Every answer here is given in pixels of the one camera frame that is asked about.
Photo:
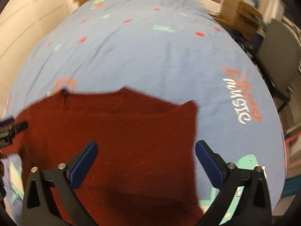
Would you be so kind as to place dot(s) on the brown cardboard box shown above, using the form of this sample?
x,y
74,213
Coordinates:
x,y
240,16

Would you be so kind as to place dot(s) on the blue dinosaur print bedsheet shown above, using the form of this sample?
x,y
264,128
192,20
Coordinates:
x,y
167,49

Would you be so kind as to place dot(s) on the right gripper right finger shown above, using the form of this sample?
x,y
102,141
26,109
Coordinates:
x,y
254,207

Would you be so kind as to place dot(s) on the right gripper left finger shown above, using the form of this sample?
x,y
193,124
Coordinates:
x,y
39,207

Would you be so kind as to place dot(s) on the dark red knit sweater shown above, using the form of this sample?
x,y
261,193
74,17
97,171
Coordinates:
x,y
144,170

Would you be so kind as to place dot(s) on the grey office chair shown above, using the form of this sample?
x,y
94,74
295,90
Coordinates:
x,y
278,59

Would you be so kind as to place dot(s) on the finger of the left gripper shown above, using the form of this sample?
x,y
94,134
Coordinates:
x,y
10,128

